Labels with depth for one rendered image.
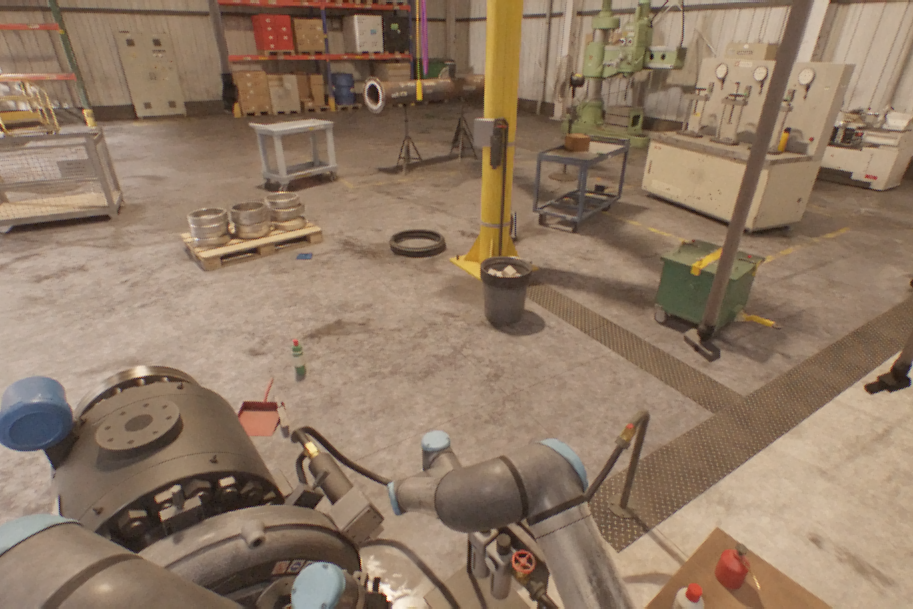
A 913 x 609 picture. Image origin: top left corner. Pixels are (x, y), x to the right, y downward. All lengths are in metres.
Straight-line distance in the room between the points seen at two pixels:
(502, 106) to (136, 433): 3.43
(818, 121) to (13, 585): 6.67
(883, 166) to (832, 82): 3.23
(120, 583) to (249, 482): 1.11
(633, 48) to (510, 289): 8.54
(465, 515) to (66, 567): 0.59
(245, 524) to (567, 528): 0.70
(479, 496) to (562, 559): 0.17
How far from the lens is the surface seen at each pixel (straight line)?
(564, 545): 0.93
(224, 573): 1.25
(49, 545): 0.57
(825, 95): 6.66
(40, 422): 1.78
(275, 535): 1.27
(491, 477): 0.90
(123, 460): 1.66
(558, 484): 0.93
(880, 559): 2.90
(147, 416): 1.71
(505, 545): 1.70
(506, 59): 4.18
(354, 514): 1.40
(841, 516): 2.99
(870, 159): 9.67
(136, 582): 0.52
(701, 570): 1.86
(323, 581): 1.04
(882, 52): 11.17
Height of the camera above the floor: 1.90
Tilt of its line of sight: 29 degrees down
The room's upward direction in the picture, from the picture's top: straight up
